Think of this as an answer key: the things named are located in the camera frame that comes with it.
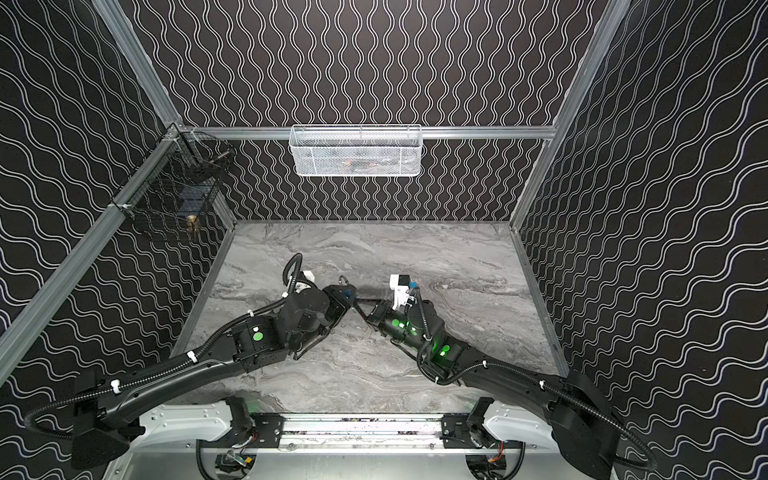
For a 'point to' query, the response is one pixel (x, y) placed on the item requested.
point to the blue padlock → (347, 290)
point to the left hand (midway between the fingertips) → (367, 295)
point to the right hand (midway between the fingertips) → (350, 304)
